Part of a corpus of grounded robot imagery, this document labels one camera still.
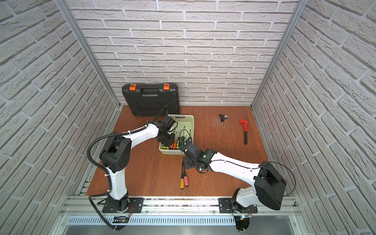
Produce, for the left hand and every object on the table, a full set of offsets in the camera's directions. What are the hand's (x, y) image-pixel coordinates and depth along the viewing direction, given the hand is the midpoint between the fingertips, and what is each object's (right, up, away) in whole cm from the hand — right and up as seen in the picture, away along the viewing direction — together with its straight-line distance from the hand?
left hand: (174, 139), depth 95 cm
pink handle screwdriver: (+9, -21, -14) cm, 27 cm away
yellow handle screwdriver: (+7, -22, -16) cm, 28 cm away
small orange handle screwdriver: (+1, -3, -2) cm, 4 cm away
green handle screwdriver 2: (+10, 0, +3) cm, 11 cm away
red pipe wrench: (+52, +10, +11) cm, 54 cm away
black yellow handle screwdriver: (+3, -1, 0) cm, 3 cm away
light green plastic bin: (+6, +7, +8) cm, 12 cm away
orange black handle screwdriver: (-1, -4, -3) cm, 5 cm away
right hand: (+11, -10, -14) cm, 20 cm away
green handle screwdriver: (+5, -3, -1) cm, 6 cm away
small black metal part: (+36, +15, +15) cm, 42 cm away
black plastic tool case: (-17, +27, 0) cm, 32 cm away
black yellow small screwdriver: (-4, -4, -4) cm, 7 cm away
